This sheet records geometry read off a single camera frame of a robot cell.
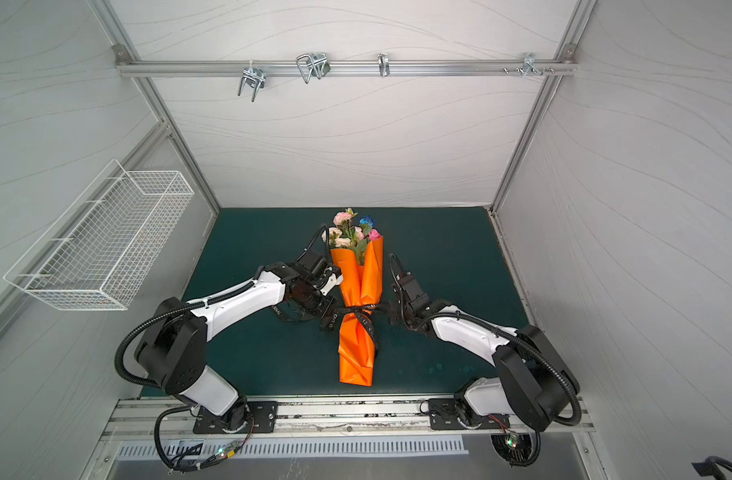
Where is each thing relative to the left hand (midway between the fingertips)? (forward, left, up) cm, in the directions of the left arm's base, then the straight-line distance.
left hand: (335, 307), depth 86 cm
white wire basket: (+1, +53, +25) cm, 58 cm away
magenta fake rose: (+30, -11, -3) cm, 32 cm away
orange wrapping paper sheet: (+9, -7, 0) cm, 11 cm away
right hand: (+4, -20, -2) cm, 20 cm away
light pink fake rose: (+35, +1, +1) cm, 35 cm away
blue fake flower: (+36, -8, -2) cm, 37 cm away
